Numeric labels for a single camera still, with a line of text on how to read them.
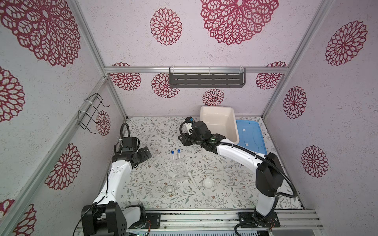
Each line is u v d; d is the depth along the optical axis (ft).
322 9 2.29
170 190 2.72
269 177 1.54
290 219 2.50
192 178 2.87
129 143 2.10
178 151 2.73
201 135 2.09
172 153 2.69
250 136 3.59
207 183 2.81
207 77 3.12
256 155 1.63
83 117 2.36
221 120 3.56
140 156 2.45
